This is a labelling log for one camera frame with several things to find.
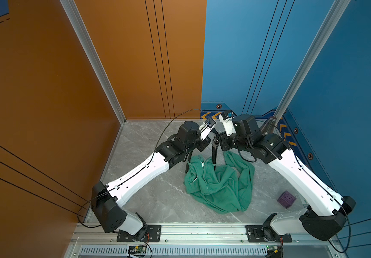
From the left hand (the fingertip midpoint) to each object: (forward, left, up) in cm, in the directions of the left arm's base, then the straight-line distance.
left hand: (207, 129), depth 73 cm
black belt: (-8, -4, -11) cm, 14 cm away
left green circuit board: (-42, +29, -33) cm, 61 cm away
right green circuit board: (-41, -30, -35) cm, 62 cm away
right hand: (-4, -5, 0) cm, 6 cm away
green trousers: (-19, -10, -22) cm, 31 cm away
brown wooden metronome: (+18, -40, -17) cm, 47 cm away
